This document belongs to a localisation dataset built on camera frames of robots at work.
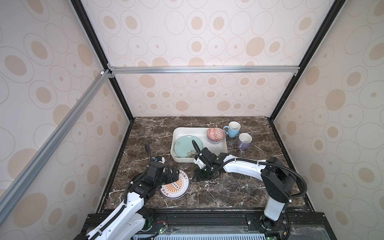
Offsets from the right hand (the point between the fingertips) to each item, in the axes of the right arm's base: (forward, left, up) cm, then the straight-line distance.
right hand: (195, 180), depth 84 cm
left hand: (+3, +10, +6) cm, 12 cm away
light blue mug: (+34, -27, +5) cm, 43 cm away
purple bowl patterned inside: (+32, -15, 0) cm, 35 cm away
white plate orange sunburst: (-4, +10, -3) cm, 11 cm away
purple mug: (+28, -34, -1) cm, 44 cm away
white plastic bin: (+35, -5, -1) cm, 35 cm away
